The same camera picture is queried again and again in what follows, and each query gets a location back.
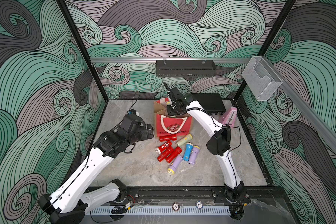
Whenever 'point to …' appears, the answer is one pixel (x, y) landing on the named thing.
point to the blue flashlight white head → (188, 150)
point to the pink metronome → (229, 118)
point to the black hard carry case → (212, 102)
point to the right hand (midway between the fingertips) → (169, 112)
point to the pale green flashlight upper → (187, 138)
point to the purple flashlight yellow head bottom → (175, 164)
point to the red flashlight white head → (160, 149)
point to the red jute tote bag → (181, 125)
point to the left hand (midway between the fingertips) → (146, 128)
